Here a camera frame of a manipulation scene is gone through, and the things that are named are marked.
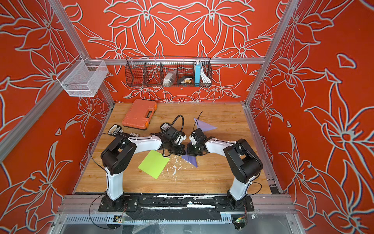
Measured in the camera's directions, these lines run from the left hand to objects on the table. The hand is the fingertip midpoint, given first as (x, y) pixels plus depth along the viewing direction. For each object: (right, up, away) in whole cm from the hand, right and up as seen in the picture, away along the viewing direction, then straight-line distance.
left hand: (186, 152), depth 91 cm
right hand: (-2, 0, -1) cm, 2 cm away
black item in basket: (-1, +46, -5) cm, 46 cm away
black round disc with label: (-16, +16, +12) cm, 26 cm away
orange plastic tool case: (-36, +24, +16) cm, 46 cm away
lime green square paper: (-20, -6, -3) cm, 22 cm away
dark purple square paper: (+3, -3, -3) cm, 5 cm away
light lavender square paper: (+13, +16, +13) cm, 25 cm away
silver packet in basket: (-11, +48, 0) cm, 49 cm away
